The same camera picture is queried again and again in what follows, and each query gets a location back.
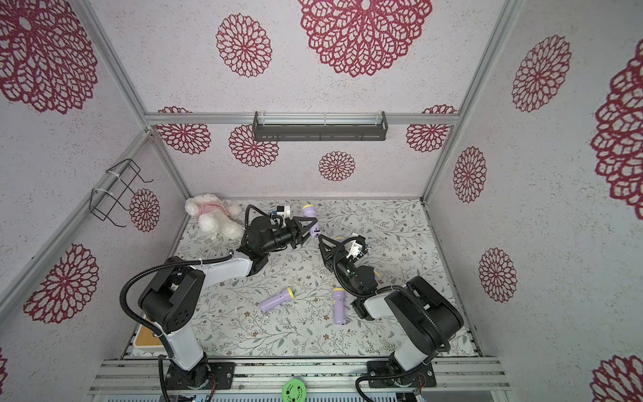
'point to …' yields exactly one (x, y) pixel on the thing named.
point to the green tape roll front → (294, 390)
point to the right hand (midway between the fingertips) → (317, 240)
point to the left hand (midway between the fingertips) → (319, 223)
